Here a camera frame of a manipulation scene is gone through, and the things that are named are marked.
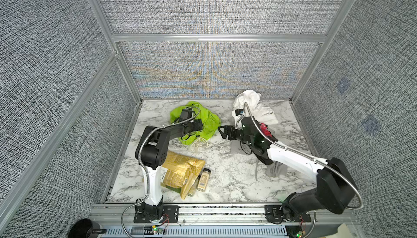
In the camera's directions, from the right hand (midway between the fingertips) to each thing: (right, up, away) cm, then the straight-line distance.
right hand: (223, 128), depth 84 cm
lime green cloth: (-6, +2, +16) cm, 18 cm away
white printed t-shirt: (+18, +16, +20) cm, 31 cm away
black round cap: (-54, -37, -22) cm, 69 cm away
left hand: (-16, +1, +21) cm, 26 cm away
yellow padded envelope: (-21, -22, -4) cm, 31 cm away
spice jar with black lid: (-10, -27, -5) cm, 29 cm away
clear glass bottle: (-15, -29, -6) cm, 33 cm away
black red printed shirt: (+24, -1, +8) cm, 26 cm away
